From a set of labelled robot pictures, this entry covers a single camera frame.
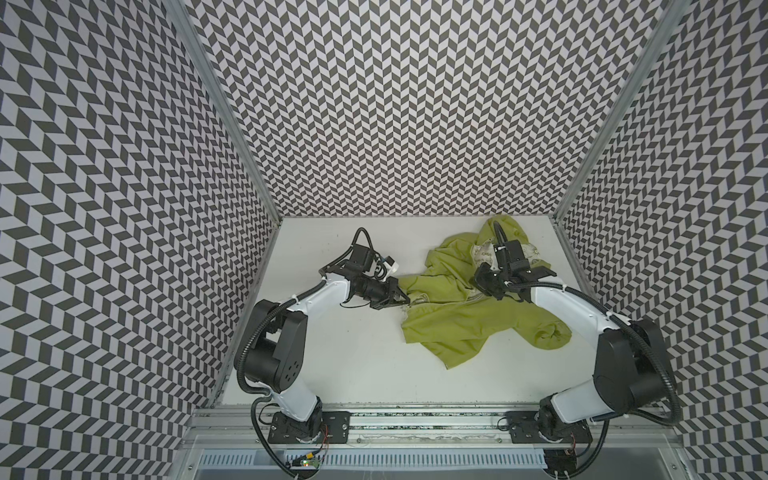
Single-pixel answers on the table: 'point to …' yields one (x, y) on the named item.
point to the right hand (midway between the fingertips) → (473, 276)
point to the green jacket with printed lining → (446, 312)
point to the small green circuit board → (312, 462)
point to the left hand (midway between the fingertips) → (408, 296)
